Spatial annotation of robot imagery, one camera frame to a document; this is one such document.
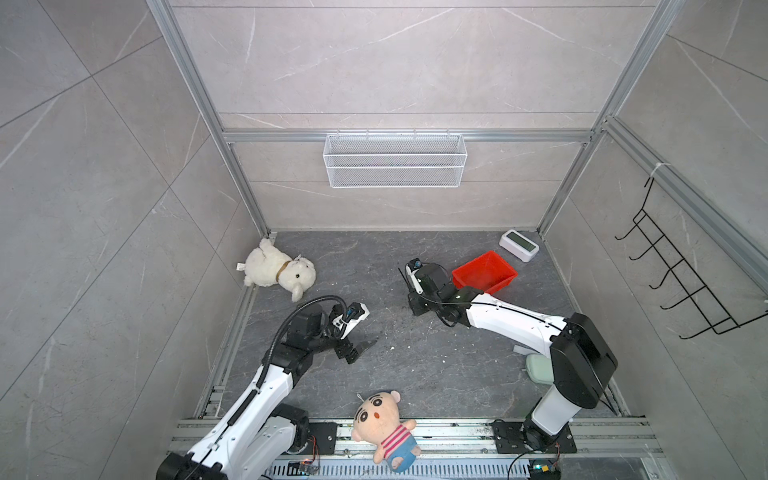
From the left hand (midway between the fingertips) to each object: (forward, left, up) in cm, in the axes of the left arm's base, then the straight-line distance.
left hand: (361, 318), depth 79 cm
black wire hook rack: (-11, -74, +19) cm, 78 cm away
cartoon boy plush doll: (-24, -4, -6) cm, 25 cm away
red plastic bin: (+26, -46, -16) cm, 55 cm away
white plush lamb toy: (+24, +33, -6) cm, 41 cm away
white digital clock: (+34, -58, -10) cm, 68 cm away
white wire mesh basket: (+52, -10, +15) cm, 55 cm away
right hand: (+10, -15, -4) cm, 18 cm away
